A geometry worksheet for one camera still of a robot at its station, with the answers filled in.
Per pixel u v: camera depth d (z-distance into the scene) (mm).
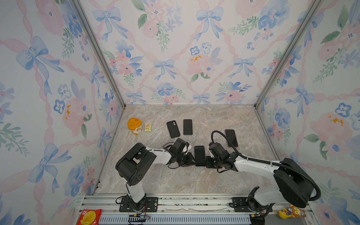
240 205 732
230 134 1025
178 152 750
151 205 740
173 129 1065
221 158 685
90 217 690
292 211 702
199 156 907
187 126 1072
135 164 480
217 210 732
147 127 1042
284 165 464
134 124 950
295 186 428
